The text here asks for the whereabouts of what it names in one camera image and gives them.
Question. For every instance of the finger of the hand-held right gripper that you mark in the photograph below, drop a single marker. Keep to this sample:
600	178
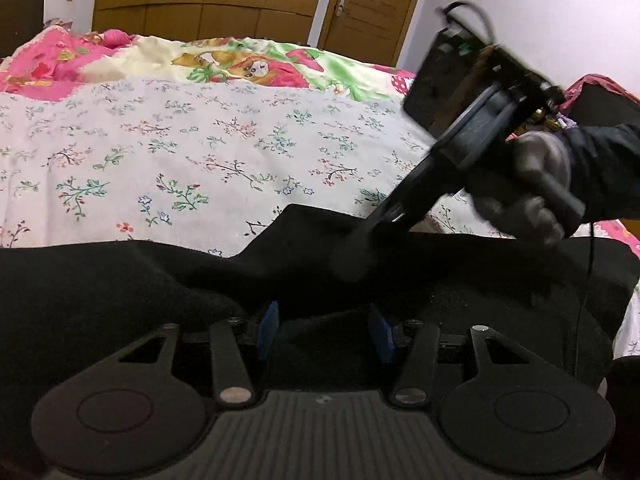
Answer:
395	215

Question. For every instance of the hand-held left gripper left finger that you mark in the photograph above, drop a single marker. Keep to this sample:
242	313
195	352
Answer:
267	331

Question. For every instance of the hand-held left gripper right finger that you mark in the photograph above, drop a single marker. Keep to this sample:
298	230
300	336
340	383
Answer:
380	334

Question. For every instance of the black pants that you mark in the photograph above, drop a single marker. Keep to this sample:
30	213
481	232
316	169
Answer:
125	285

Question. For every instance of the person's right forearm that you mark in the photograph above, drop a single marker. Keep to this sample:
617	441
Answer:
605	170

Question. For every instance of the person's right hand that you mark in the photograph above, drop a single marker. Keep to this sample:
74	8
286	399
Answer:
545	152

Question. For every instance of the wooden door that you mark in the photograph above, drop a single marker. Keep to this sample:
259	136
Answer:
375	5

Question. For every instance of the white floral bed sheet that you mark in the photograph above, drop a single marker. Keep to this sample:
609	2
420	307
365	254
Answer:
150	160

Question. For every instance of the pink cartoon quilt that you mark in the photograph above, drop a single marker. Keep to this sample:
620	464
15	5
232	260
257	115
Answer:
45	65

